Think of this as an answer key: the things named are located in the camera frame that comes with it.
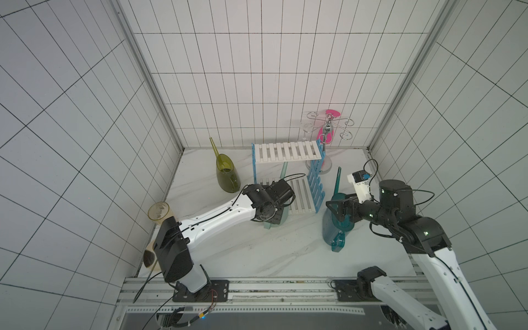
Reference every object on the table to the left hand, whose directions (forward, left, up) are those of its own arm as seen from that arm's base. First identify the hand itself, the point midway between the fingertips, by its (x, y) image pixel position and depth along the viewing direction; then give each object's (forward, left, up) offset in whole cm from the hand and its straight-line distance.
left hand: (266, 219), depth 77 cm
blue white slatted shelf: (+21, -21, -12) cm, 32 cm away
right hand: (+1, -21, +14) cm, 25 cm away
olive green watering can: (+23, +19, -2) cm, 29 cm away
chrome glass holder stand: (+41, -34, -15) cm, 55 cm away
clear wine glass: (+38, -18, +14) cm, 44 cm away
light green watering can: (-1, -7, +9) cm, 12 cm away
